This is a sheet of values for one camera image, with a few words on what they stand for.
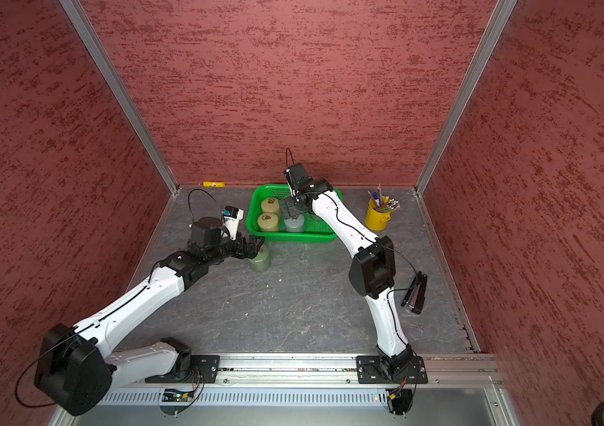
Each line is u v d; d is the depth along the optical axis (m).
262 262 0.89
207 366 0.75
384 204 1.02
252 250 0.73
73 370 0.39
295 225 0.98
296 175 0.70
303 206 0.81
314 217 1.08
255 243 0.74
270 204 1.03
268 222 0.97
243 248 0.71
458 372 0.76
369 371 0.74
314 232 1.06
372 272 0.54
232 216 0.71
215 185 1.22
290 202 0.81
